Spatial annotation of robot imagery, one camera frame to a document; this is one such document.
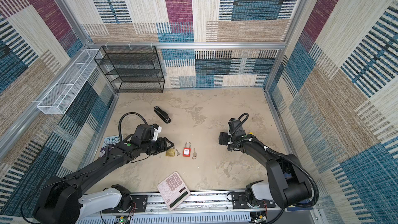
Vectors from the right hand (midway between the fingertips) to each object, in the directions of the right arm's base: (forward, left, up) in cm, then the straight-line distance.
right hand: (225, 140), depth 91 cm
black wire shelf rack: (+48, +60, +16) cm, 79 cm away
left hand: (-5, +30, +8) cm, 31 cm away
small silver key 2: (-7, +18, -3) cm, 19 cm away
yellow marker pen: (-9, -7, +25) cm, 27 cm away
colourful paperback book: (+2, +68, 0) cm, 68 cm away
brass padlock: (-6, +31, -1) cm, 32 cm away
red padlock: (-4, +22, -2) cm, 23 cm away
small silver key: (-5, +28, -2) cm, 28 cm away
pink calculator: (-25, +28, -1) cm, 37 cm away
